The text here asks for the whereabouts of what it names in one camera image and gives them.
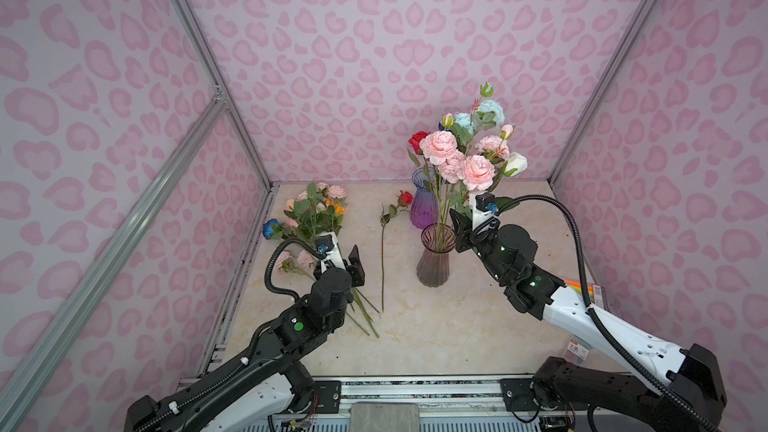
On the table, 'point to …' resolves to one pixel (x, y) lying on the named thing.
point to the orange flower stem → (338, 208)
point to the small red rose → (405, 199)
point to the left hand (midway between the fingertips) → (350, 245)
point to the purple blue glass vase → (424, 207)
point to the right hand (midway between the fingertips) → (455, 207)
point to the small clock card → (576, 353)
